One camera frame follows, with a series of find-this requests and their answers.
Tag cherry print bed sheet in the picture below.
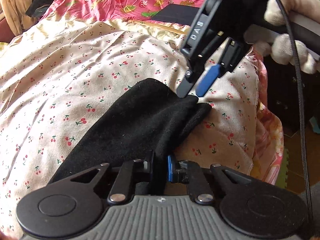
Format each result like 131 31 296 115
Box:
0 20 260 238

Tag black pants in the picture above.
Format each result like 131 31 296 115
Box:
49 78 213 195

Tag dark wooden nightstand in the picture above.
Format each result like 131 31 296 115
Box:
264 52 320 135

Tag person's right hand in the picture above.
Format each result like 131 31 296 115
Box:
244 0 320 74

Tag beige patterned curtain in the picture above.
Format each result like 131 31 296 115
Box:
0 0 28 37

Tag green foam floor mat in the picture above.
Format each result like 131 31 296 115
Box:
274 147 290 188

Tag dark flat box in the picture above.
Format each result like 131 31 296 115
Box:
151 4 200 27

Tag pink fruit print quilt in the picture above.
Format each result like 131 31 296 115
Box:
40 0 218 40

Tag dark clothes pile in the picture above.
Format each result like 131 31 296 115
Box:
25 0 54 18

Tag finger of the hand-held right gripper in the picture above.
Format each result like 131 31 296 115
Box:
196 37 245 97
177 55 208 98

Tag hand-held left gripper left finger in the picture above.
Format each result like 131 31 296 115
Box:
49 151 155 204

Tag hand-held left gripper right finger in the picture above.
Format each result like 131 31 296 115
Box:
167 155 265 204

